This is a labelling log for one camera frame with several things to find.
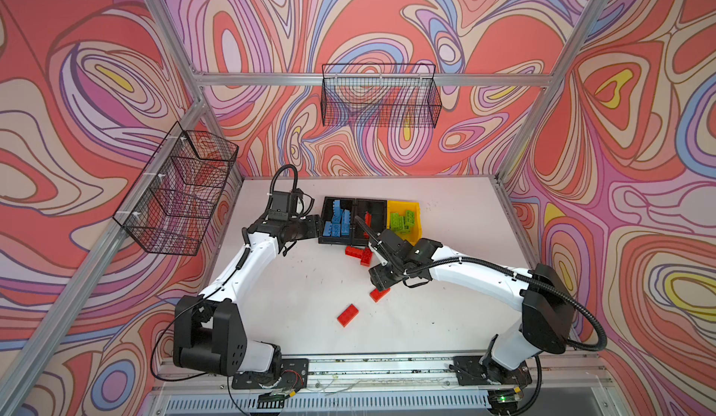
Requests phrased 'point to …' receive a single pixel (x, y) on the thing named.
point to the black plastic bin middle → (378, 210)
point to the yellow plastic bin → (401, 207)
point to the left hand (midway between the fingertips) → (321, 226)
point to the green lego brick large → (397, 222)
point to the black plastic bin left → (326, 216)
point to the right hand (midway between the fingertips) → (386, 282)
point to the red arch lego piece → (368, 218)
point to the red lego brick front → (348, 315)
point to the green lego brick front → (410, 218)
